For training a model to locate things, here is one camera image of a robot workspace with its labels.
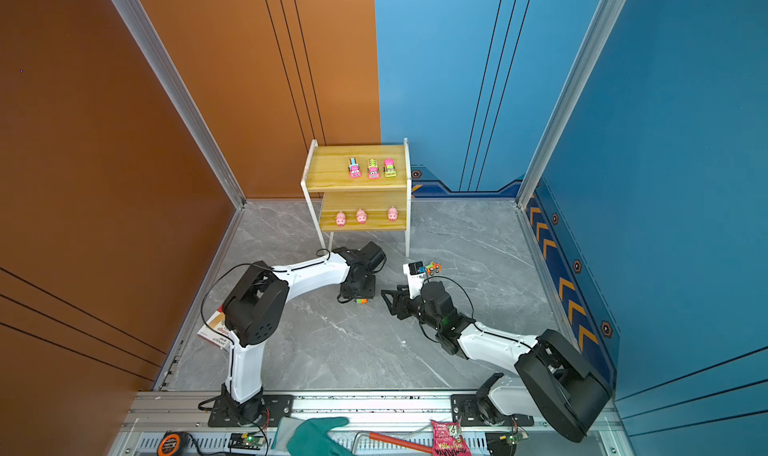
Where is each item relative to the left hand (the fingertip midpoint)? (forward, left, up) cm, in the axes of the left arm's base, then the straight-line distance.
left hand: (368, 292), depth 95 cm
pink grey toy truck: (+19, +3, +35) cm, 40 cm away
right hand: (-5, -6, +11) cm, 13 cm away
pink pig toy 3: (+17, -7, +18) cm, 26 cm away
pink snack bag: (-38, -21, +2) cm, 44 cm away
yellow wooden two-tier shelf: (+14, +1, +32) cm, 35 cm away
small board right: (-37, -38, +1) cm, 53 cm away
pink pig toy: (+15, +9, +18) cm, 25 cm away
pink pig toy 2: (+16, +2, +18) cm, 24 cm away
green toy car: (-4, +2, +2) cm, 5 cm away
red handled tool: (-39, -8, 0) cm, 39 cm away
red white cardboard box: (-25, +24, +33) cm, 48 cm away
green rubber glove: (-38, +11, +1) cm, 40 cm away
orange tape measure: (-40, +42, +3) cm, 58 cm away
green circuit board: (-39, +27, -2) cm, 47 cm away
